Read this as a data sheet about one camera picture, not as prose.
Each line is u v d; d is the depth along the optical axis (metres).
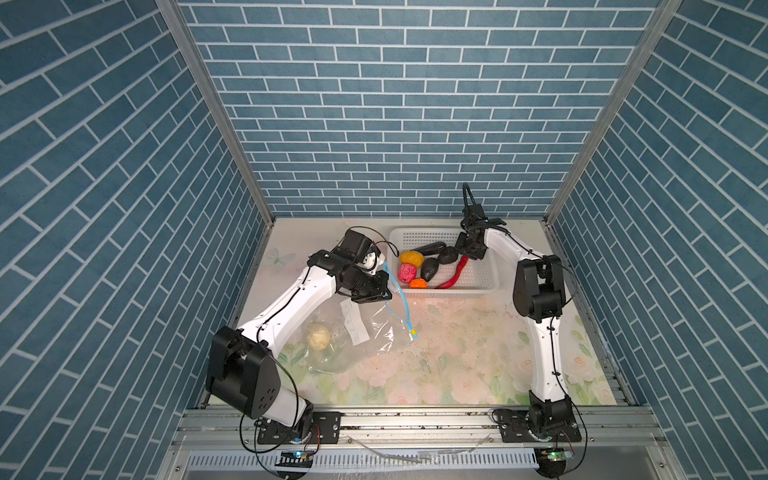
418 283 0.96
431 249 1.04
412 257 1.02
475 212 0.87
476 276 1.04
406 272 0.97
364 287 0.69
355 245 0.65
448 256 1.05
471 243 0.91
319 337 0.84
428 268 1.00
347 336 0.83
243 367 0.42
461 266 1.05
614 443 0.75
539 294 0.62
